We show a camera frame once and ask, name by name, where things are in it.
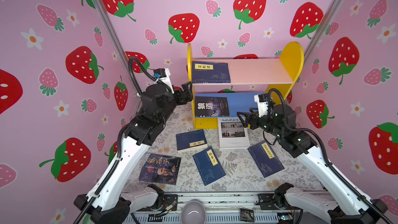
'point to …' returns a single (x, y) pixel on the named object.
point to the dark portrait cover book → (159, 168)
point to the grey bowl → (193, 212)
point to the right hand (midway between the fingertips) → (242, 110)
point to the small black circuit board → (246, 214)
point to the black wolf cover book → (211, 106)
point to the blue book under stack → (191, 141)
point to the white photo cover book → (232, 134)
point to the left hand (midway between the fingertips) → (184, 83)
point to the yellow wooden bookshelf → (226, 87)
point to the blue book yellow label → (208, 166)
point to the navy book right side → (265, 159)
